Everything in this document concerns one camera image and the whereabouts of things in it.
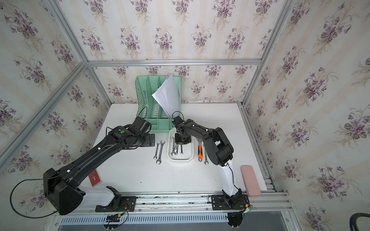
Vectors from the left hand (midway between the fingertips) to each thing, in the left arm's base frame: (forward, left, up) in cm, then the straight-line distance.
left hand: (149, 142), depth 79 cm
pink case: (-19, -57, -13) cm, 61 cm away
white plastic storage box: (+3, -22, -15) cm, 27 cm away
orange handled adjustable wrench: (+2, -30, -15) cm, 34 cm away
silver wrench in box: (+4, -14, -15) cm, 21 cm away
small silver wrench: (-2, -1, -16) cm, 16 cm away
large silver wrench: (-4, -4, -16) cm, 17 cm away
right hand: (+8, -18, -16) cm, 25 cm away
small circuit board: (-33, +16, -19) cm, 41 cm away
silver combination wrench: (-5, -33, -15) cm, 37 cm away
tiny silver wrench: (+3, -18, -15) cm, 24 cm away
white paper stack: (+30, -9, +7) cm, 32 cm away
